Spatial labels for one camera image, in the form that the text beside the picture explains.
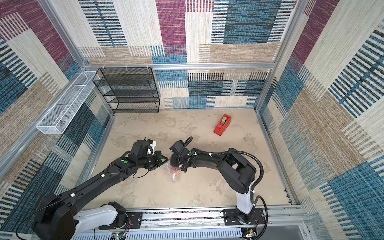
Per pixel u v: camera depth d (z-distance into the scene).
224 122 1.05
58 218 0.39
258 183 0.49
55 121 0.70
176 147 0.71
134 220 0.73
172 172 0.81
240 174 0.48
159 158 0.71
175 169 0.83
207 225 0.73
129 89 1.10
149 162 0.69
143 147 0.64
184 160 0.69
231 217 0.73
